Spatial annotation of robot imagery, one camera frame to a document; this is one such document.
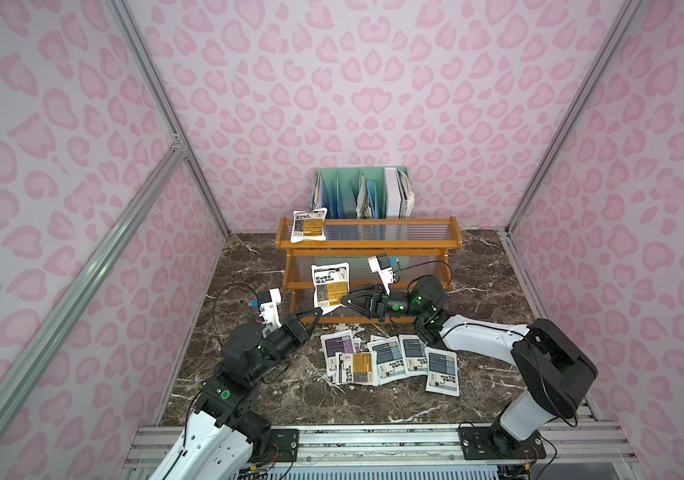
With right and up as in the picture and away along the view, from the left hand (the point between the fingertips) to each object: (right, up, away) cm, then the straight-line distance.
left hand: (324, 309), depth 66 cm
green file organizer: (+10, +33, +32) cm, 47 cm away
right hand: (+4, +1, +2) cm, 5 cm away
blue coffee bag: (+17, -18, +19) cm, 31 cm away
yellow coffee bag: (-5, +20, +12) cm, 24 cm away
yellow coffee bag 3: (+7, -19, +16) cm, 26 cm away
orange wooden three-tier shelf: (+31, +15, +47) cm, 58 cm away
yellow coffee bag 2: (+1, +5, +3) cm, 6 cm away
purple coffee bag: (+2, -14, +22) cm, 26 cm away
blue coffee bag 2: (+24, -16, +20) cm, 35 cm away
